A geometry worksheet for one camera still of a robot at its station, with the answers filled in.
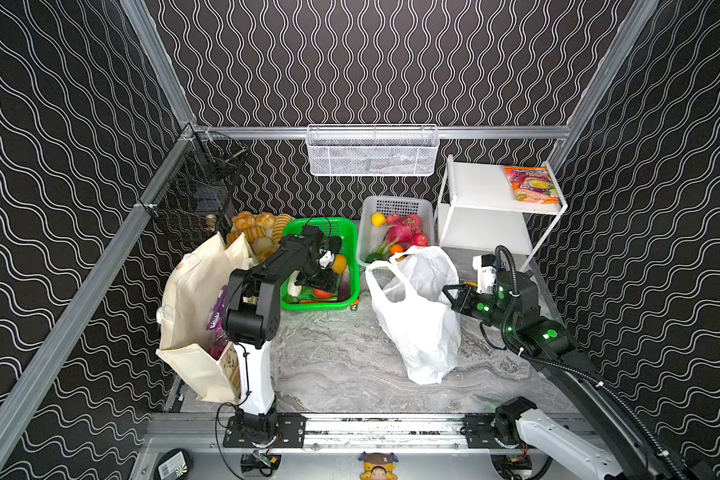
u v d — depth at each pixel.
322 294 0.96
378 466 0.68
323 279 0.87
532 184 0.80
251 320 0.54
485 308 0.61
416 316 0.69
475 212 0.80
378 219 1.17
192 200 0.93
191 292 0.77
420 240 1.03
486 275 0.65
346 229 1.09
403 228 1.03
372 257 1.04
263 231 1.14
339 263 1.01
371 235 1.16
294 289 0.97
